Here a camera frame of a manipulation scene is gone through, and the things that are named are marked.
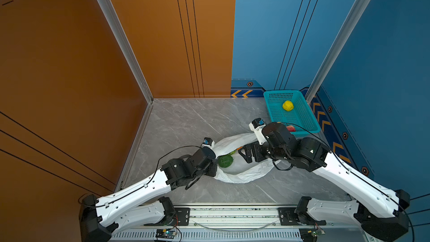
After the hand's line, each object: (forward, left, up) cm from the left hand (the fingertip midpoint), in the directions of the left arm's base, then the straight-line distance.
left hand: (218, 160), depth 74 cm
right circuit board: (-25, -39, -16) cm, 50 cm away
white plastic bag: (+2, -12, -15) cm, 19 cm away
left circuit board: (-26, +22, -16) cm, 38 cm away
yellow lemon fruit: (+44, -45, -10) cm, 64 cm away
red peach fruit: (+26, -43, -11) cm, 51 cm away
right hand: (+1, -12, +11) cm, 16 cm away
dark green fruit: (+4, -4, -10) cm, 12 cm away
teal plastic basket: (+36, -52, -12) cm, 65 cm away
